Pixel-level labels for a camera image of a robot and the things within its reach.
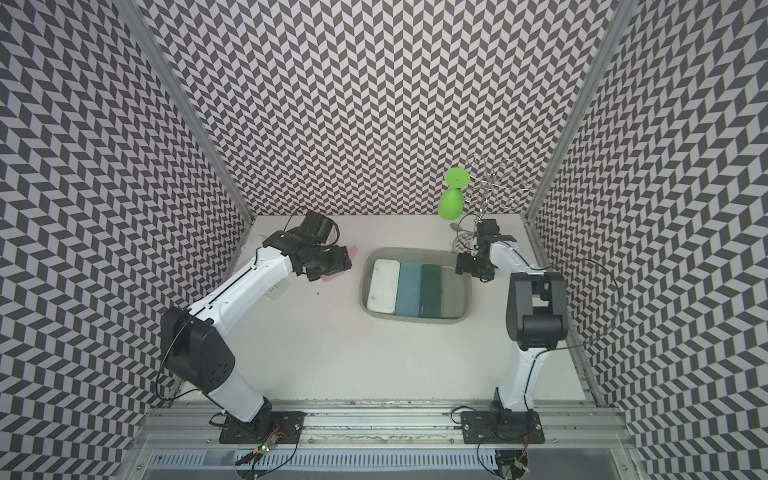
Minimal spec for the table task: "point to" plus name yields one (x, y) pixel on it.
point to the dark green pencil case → (430, 291)
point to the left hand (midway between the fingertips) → (340, 269)
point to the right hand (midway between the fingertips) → (467, 274)
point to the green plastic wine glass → (451, 200)
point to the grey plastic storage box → (457, 297)
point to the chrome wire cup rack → (489, 190)
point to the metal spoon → (457, 227)
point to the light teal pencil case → (409, 290)
